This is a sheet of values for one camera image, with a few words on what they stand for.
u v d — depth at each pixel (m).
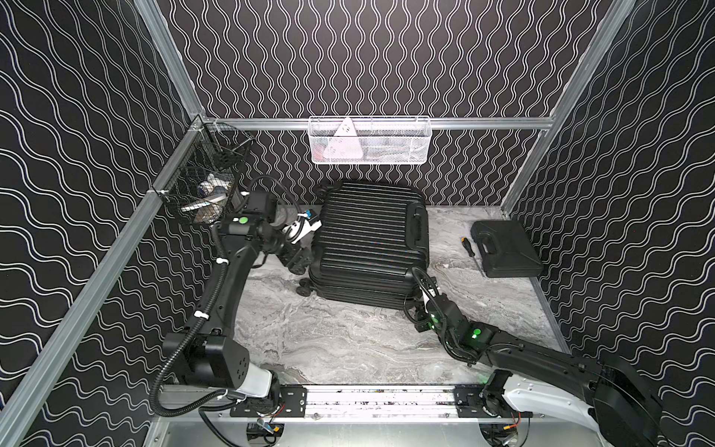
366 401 0.76
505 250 1.00
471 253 1.05
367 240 0.82
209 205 0.73
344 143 0.90
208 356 0.40
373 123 0.92
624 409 0.41
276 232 0.64
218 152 1.00
